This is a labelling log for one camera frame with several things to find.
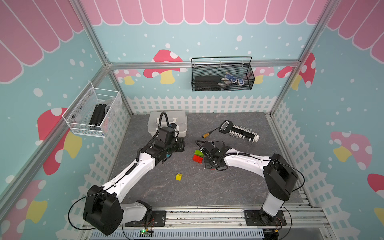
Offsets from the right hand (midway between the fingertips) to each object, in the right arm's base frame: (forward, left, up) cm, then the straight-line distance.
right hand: (209, 163), depth 89 cm
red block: (+3, +7, -1) cm, 8 cm away
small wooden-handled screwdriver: (+25, -1, -3) cm, 25 cm away
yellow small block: (-7, +18, -3) cm, 19 cm away
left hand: (+5, +13, +13) cm, 19 cm away
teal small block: (-5, +21, +20) cm, 29 cm away
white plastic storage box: (+31, +19, +8) cm, 37 cm away
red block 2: (-7, -1, +7) cm, 10 cm away
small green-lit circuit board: (-33, +33, -6) cm, 48 cm away
